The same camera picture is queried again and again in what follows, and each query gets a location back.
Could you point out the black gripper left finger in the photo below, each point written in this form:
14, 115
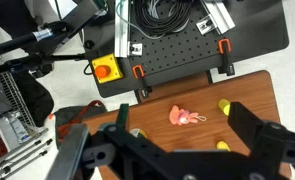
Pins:
122, 116

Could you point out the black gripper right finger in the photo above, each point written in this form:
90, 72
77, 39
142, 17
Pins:
243, 123

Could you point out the yellow oblong toy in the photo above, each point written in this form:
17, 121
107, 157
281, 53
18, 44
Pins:
222, 146

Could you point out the pink starfish plush toy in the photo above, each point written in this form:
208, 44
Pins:
180, 116

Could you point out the yellow cup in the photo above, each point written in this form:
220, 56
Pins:
224, 106

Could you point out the long aluminium extrusion bar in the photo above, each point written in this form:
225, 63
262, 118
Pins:
122, 33

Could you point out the black perforated breadboard plate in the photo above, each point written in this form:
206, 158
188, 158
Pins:
173, 50

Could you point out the black fabric pouch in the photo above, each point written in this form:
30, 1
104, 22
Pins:
33, 96

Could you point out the dark grey cart platform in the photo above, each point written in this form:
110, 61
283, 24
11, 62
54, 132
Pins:
260, 26

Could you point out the grey tripod legs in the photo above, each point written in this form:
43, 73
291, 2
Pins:
20, 155

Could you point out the short aluminium extrusion bar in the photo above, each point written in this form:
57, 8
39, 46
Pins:
220, 16

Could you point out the grey metal wrist bracket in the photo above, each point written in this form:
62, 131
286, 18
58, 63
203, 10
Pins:
68, 150

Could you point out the black camera tripod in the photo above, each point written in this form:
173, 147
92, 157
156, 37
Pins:
13, 41

